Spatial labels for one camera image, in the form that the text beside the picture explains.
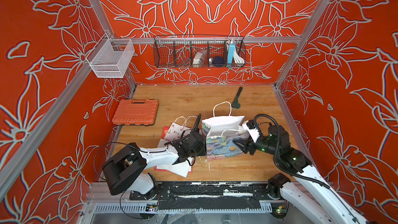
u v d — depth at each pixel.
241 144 0.65
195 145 0.67
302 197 0.56
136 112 0.98
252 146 0.63
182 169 0.76
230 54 0.89
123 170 0.43
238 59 0.91
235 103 1.07
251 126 0.61
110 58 0.94
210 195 0.73
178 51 1.01
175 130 0.93
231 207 0.70
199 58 0.92
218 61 0.97
